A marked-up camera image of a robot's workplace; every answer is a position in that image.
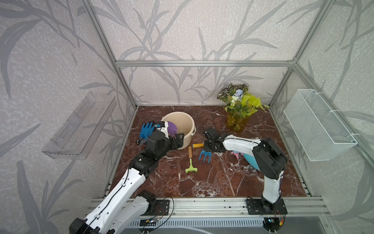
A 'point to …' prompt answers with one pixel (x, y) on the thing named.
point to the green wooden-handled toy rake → (190, 155)
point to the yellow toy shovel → (197, 145)
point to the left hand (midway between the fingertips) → (179, 135)
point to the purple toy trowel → (172, 129)
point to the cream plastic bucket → (185, 125)
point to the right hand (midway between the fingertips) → (206, 146)
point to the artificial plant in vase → (240, 104)
